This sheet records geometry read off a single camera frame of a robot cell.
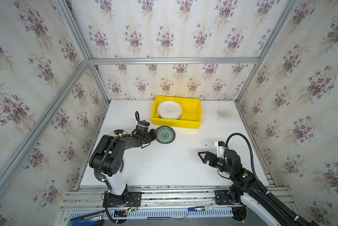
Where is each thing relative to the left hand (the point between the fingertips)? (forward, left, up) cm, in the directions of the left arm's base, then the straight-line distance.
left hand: (156, 133), depth 97 cm
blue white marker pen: (-44, -24, 0) cm, 50 cm away
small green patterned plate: (0, -6, -2) cm, 6 cm away
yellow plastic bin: (+19, -27, +1) cm, 33 cm away
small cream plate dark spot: (+1, +31, -2) cm, 31 cm away
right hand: (-20, -27, +7) cm, 34 cm away
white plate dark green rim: (+12, -14, +1) cm, 19 cm away
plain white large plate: (+20, -10, +3) cm, 22 cm away
